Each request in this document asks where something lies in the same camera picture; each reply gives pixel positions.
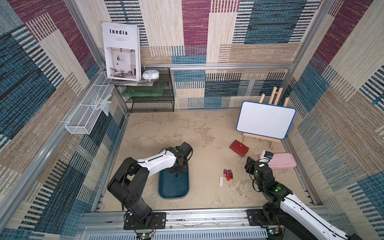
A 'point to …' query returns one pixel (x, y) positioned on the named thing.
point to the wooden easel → (277, 95)
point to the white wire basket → (84, 119)
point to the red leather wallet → (239, 147)
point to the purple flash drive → (225, 173)
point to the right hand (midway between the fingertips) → (252, 158)
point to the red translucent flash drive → (228, 177)
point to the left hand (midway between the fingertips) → (181, 168)
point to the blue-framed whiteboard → (265, 119)
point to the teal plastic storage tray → (171, 187)
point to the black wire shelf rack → (159, 98)
